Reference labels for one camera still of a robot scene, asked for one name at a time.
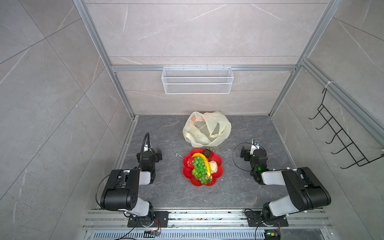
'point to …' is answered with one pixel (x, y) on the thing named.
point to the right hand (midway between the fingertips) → (250, 145)
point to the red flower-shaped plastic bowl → (187, 172)
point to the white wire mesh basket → (197, 80)
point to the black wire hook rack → (359, 157)
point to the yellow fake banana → (208, 166)
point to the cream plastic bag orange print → (206, 130)
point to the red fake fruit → (190, 162)
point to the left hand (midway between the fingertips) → (148, 147)
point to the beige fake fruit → (213, 166)
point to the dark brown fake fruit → (207, 152)
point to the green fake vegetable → (200, 170)
